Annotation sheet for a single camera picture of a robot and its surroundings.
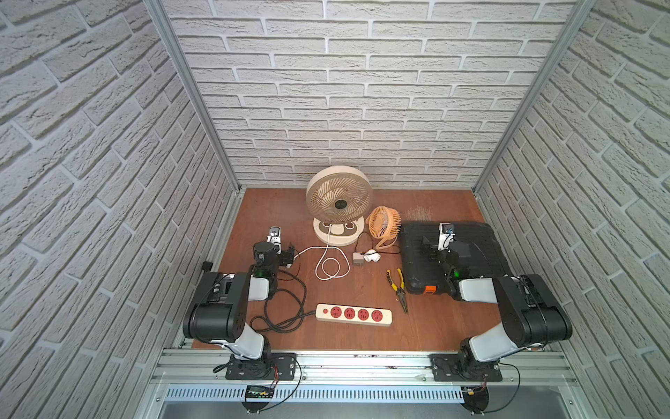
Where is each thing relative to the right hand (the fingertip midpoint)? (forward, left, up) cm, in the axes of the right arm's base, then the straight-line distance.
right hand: (440, 237), depth 94 cm
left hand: (+3, +64, 0) cm, 64 cm away
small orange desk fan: (+6, +20, +2) cm, 21 cm away
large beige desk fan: (+7, +37, +17) cm, 41 cm away
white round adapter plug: (-3, +26, -4) cm, 26 cm away
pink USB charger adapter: (-4, +31, -6) cm, 32 cm away
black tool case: (-12, -6, +7) cm, 15 cm away
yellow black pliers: (-17, +17, -7) cm, 25 cm away
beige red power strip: (-24, +34, -5) cm, 42 cm away
